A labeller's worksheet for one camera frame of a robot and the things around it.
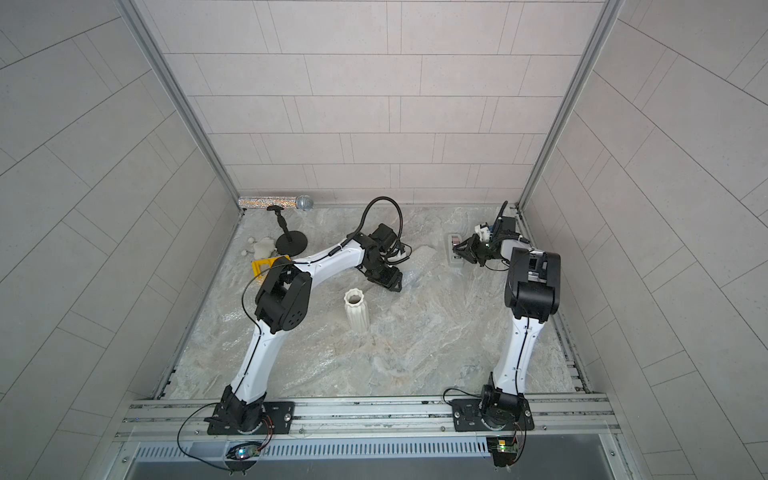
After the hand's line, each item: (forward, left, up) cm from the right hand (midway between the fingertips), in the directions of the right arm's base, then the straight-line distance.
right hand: (459, 244), depth 101 cm
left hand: (-11, +22, -4) cm, 24 cm away
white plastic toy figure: (+3, +67, +1) cm, 67 cm away
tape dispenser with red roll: (+2, +2, 0) cm, 3 cm away
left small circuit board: (-53, +58, 0) cm, 79 cm away
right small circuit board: (-56, 0, -6) cm, 56 cm away
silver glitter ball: (+3, +48, +21) cm, 52 cm away
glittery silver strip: (+5, +61, +20) cm, 65 cm away
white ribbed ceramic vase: (-27, +33, +9) cm, 43 cm away
